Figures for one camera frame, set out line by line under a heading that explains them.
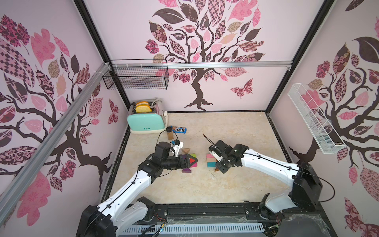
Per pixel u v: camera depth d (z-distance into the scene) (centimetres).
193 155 95
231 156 58
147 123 104
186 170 88
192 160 73
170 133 98
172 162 67
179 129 107
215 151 67
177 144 72
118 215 43
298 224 71
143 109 97
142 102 100
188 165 66
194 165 90
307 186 42
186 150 95
